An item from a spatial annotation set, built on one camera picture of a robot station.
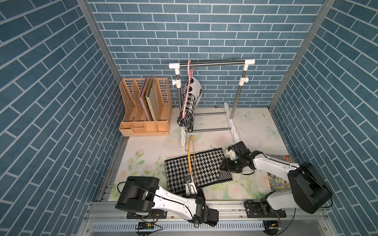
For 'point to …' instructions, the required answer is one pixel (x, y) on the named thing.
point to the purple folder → (146, 80)
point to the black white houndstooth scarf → (204, 168)
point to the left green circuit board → (146, 225)
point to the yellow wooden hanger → (194, 157)
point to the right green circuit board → (271, 227)
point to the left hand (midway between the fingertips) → (199, 191)
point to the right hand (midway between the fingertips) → (224, 169)
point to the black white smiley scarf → (192, 94)
